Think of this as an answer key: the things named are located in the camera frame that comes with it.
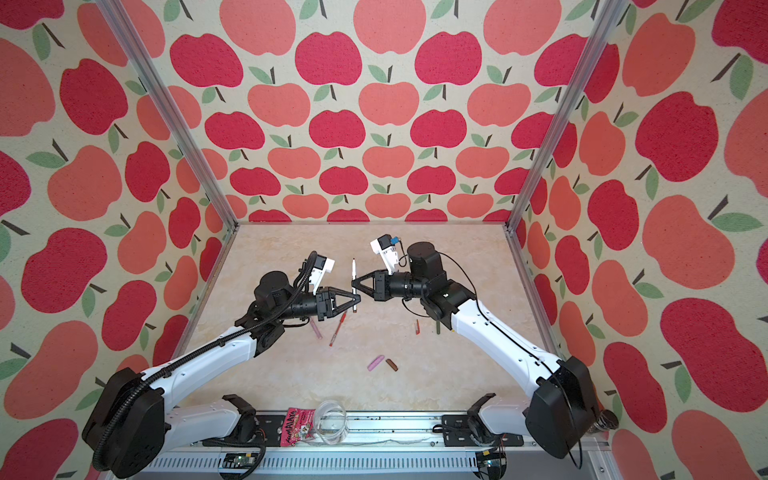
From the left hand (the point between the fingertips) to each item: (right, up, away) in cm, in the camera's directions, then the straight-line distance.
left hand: (361, 305), depth 69 cm
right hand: (0, +6, +1) cm, 6 cm away
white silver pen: (-2, 0, +1) cm, 2 cm away
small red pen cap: (+16, -12, +24) cm, 31 cm away
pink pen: (-15, -13, +22) cm, 29 cm away
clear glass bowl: (-8, -31, +6) cm, 33 cm away
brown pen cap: (+8, -20, +17) cm, 28 cm away
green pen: (+23, -11, +24) cm, 35 cm away
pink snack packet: (-16, -31, +5) cm, 36 cm away
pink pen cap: (+3, -20, +17) cm, 26 cm away
